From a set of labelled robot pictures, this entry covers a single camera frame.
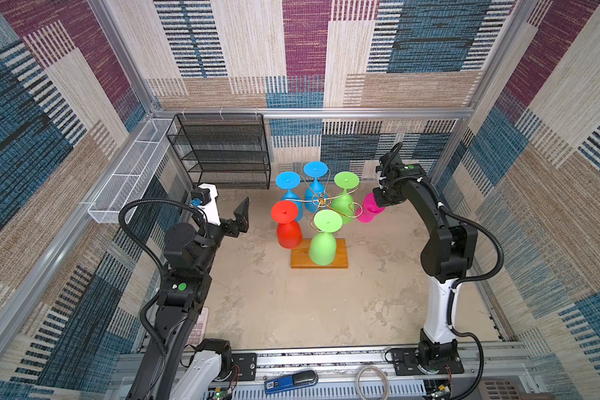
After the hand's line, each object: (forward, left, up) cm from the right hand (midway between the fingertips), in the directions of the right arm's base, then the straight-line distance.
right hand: (386, 202), depth 93 cm
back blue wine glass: (-1, +26, +18) cm, 32 cm away
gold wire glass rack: (-11, +25, +17) cm, 32 cm away
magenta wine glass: (+2, +5, -6) cm, 8 cm away
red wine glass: (-18, +35, +9) cm, 40 cm away
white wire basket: (+16, +97, +5) cm, 98 cm away
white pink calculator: (-38, +64, -14) cm, 76 cm away
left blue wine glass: (-5, +34, +18) cm, 39 cm away
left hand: (-16, +48, +25) cm, 57 cm away
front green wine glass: (-23, +25, +10) cm, 36 cm away
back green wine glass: (-8, +18, +11) cm, 22 cm away
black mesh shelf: (+31, +63, +2) cm, 70 cm away
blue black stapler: (-53, +36, -10) cm, 65 cm away
